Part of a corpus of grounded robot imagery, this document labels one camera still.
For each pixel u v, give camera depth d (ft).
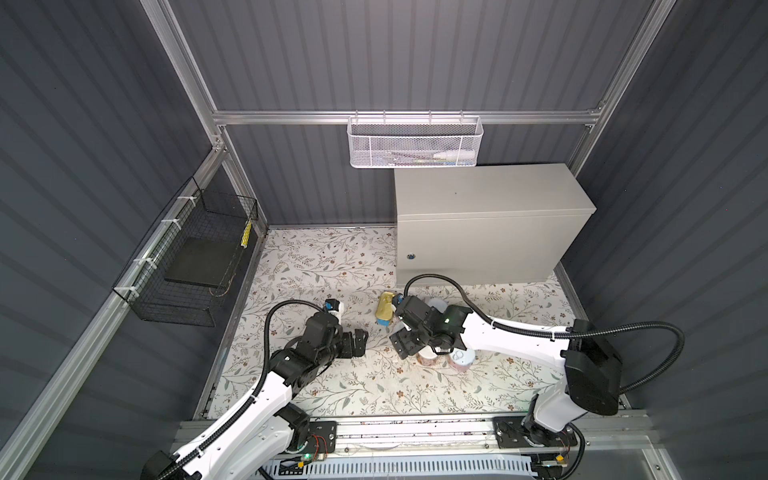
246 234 2.73
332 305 2.37
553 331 1.52
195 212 2.60
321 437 2.38
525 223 6.19
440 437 2.47
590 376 1.43
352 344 2.36
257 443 1.84
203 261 2.43
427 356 2.62
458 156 2.84
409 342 2.37
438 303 3.10
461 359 2.64
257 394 1.64
